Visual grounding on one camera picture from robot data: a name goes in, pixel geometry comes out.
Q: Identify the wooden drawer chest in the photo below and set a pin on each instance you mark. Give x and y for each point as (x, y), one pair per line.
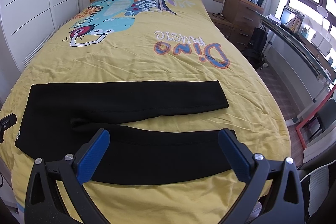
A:
(245, 17)

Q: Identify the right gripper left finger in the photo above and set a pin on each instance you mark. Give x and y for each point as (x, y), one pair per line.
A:
(44, 203)

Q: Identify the black pants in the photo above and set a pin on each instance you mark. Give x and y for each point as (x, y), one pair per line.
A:
(59, 118)

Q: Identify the glass top desk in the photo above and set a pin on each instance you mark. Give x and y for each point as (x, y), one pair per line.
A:
(311, 61)

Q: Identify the black hanging bag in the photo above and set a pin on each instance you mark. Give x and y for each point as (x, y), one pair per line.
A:
(258, 39)

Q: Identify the white mesh chair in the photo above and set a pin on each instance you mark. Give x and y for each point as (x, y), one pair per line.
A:
(318, 187)

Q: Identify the wooden nightstand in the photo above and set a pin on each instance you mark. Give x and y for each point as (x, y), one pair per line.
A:
(224, 26)

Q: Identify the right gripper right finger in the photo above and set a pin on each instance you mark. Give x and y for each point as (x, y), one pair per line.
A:
(284, 202)

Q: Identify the yellow dino bedspread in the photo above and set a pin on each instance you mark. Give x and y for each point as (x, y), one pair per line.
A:
(176, 43)

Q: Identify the black backpack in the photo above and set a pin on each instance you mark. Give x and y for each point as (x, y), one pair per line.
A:
(255, 58)

